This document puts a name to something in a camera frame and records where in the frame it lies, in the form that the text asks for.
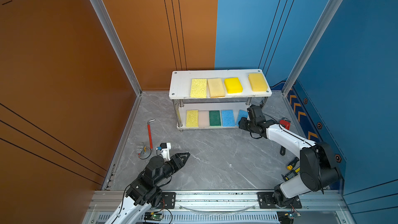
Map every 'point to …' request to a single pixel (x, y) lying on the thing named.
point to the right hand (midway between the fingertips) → (241, 123)
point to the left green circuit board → (152, 216)
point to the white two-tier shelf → (216, 98)
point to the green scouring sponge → (214, 118)
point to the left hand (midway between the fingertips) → (189, 154)
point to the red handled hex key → (150, 134)
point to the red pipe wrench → (285, 122)
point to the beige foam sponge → (203, 117)
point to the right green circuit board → (287, 217)
